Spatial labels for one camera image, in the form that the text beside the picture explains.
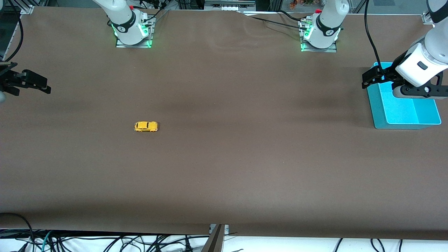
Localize yellow beetle toy car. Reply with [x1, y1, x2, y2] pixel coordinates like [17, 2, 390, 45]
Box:
[134, 121, 159, 133]

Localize long black table cable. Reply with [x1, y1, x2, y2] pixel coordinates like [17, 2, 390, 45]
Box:
[238, 12, 308, 31]

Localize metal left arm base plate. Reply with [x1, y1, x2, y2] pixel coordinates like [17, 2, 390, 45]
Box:
[300, 19, 337, 53]

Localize teal plastic bin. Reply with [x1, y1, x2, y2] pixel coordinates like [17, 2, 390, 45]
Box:
[366, 62, 442, 130]

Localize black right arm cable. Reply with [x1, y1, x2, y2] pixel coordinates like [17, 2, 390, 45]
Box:
[0, 0, 24, 63]

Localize thick black floor cable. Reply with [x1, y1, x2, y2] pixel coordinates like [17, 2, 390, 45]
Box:
[0, 212, 34, 245]

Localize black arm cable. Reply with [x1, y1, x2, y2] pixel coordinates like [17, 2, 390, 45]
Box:
[0, 0, 24, 63]
[364, 0, 385, 76]

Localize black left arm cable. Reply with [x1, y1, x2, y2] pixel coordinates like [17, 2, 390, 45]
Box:
[364, 0, 385, 76]

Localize black base cable bundle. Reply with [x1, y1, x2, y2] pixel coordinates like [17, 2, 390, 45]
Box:
[135, 0, 170, 27]

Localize short black table cable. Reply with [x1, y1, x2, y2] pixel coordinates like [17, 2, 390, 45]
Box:
[278, 10, 307, 22]

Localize grey device box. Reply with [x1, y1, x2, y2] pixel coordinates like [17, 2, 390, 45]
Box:
[204, 0, 257, 12]

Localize metal table leg profile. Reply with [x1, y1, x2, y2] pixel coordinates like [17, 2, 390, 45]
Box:
[201, 224, 230, 252]

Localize brown table cover sheet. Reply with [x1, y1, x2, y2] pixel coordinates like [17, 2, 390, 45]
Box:
[0, 6, 448, 241]

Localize teal floor cable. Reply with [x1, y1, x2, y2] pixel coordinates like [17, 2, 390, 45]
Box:
[41, 230, 54, 252]

